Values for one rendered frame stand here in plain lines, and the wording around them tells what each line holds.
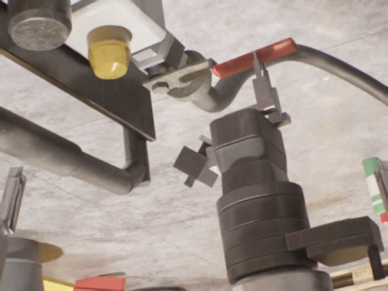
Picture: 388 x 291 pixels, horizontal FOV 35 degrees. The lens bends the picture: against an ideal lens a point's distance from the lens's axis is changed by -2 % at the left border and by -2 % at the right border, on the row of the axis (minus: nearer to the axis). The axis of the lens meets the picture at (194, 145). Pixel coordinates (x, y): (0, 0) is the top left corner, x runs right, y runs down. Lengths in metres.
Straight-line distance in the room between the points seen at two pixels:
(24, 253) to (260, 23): 1.63
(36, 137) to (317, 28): 1.06
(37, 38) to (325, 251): 0.27
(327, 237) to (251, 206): 0.07
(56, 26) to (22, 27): 0.02
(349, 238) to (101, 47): 0.26
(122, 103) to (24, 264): 2.08
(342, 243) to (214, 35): 1.00
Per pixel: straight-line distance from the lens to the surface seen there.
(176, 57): 0.64
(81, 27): 0.55
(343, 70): 1.12
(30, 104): 1.63
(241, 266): 0.50
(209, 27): 1.39
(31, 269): 2.69
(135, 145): 0.66
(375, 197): 2.33
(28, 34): 0.47
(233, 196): 0.51
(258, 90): 0.55
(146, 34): 0.56
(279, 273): 0.48
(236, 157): 0.52
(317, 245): 0.48
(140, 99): 0.67
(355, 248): 0.49
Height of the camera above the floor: 0.78
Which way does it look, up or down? 23 degrees down
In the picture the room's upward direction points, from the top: 171 degrees clockwise
